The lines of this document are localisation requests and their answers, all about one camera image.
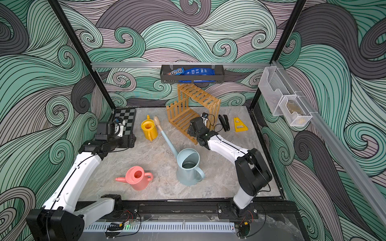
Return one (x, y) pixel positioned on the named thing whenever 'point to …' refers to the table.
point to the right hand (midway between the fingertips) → (197, 127)
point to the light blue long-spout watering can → (188, 171)
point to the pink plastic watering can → (136, 177)
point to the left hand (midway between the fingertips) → (126, 136)
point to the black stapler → (226, 126)
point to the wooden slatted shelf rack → (192, 104)
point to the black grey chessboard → (128, 115)
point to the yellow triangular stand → (239, 125)
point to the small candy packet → (179, 71)
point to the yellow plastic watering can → (150, 129)
